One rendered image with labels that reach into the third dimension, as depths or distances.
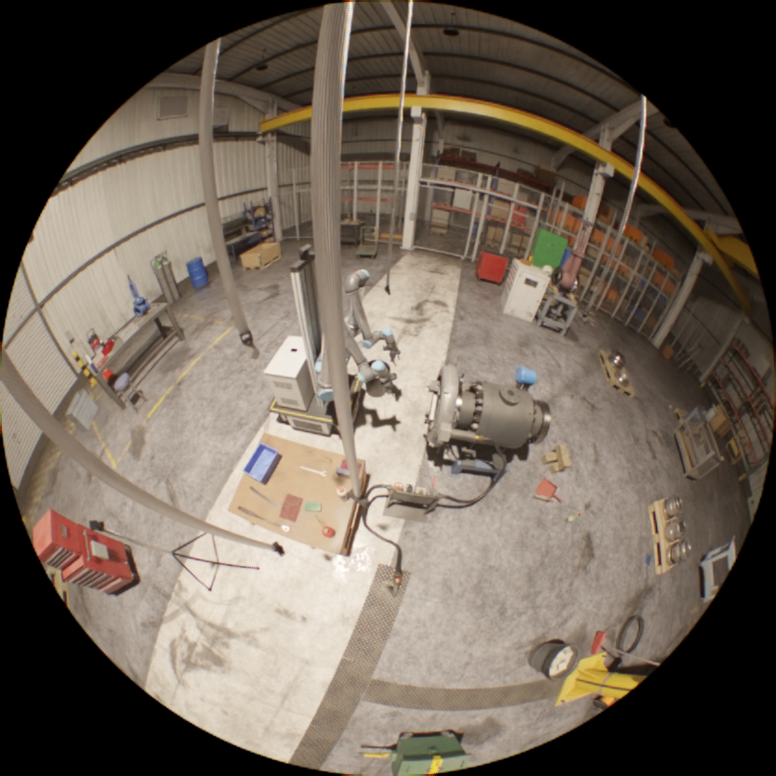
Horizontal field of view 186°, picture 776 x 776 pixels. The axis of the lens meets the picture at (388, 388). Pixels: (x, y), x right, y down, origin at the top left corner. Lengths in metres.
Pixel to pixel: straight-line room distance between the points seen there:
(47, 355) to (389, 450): 8.31
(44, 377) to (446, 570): 8.95
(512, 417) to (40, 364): 9.29
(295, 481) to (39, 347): 7.56
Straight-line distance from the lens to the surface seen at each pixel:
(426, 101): 9.10
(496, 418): 2.06
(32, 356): 8.20
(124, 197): 8.63
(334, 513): 1.87
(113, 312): 8.33
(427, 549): 2.34
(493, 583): 2.57
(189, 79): 10.60
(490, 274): 7.06
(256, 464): 2.17
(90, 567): 3.15
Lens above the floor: 2.28
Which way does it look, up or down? 48 degrees down
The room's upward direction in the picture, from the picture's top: 5 degrees clockwise
